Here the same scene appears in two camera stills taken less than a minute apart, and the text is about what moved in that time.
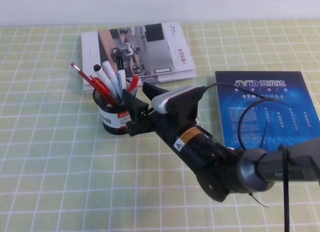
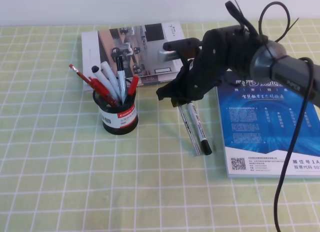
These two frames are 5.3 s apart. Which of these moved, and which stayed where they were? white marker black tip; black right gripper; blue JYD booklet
Moved: black right gripper
Stayed: blue JYD booklet; white marker black tip
